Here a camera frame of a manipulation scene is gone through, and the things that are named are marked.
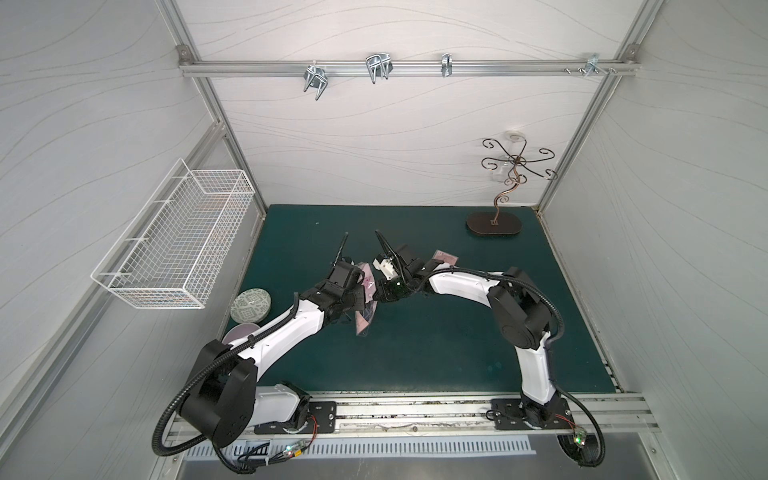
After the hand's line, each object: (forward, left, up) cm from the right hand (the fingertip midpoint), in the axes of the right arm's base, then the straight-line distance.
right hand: (372, 295), depth 91 cm
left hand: (-2, +4, +3) cm, 5 cm away
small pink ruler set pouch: (+20, -24, -6) cm, 32 cm away
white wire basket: (-5, +45, +27) cm, 53 cm away
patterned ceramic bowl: (-4, +38, -3) cm, 39 cm away
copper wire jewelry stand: (+36, -42, -5) cm, 55 cm away
